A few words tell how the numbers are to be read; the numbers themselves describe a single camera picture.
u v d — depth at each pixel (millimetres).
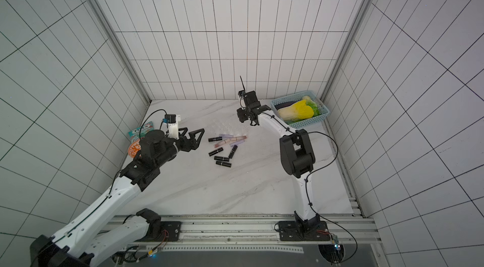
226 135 1029
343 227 645
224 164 900
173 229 727
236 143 993
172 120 627
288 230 724
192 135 653
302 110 1045
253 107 743
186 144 644
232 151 949
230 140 995
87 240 416
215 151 949
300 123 1004
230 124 1045
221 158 925
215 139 997
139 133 1024
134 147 945
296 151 560
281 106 1091
